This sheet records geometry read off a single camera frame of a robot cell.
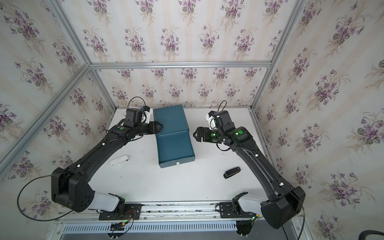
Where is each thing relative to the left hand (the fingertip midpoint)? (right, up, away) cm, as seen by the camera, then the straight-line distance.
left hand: (160, 127), depth 82 cm
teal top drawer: (+8, -11, 0) cm, 13 cm away
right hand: (+23, -3, -9) cm, 25 cm away
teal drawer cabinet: (+6, +5, +3) cm, 9 cm away
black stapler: (+40, -26, +2) cm, 48 cm away
